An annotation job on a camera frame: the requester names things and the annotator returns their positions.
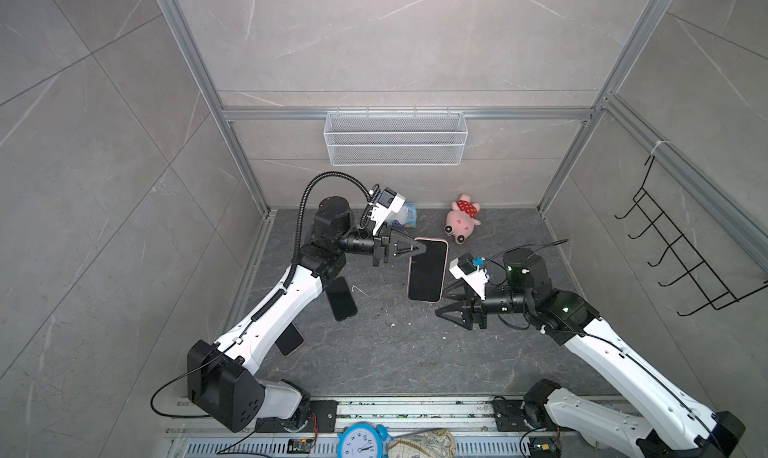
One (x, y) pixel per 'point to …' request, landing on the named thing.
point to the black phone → (340, 298)
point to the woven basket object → (432, 443)
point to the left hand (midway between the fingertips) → (423, 247)
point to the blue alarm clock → (363, 440)
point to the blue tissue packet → (411, 214)
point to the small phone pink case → (289, 340)
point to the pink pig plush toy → (460, 221)
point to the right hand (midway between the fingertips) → (441, 299)
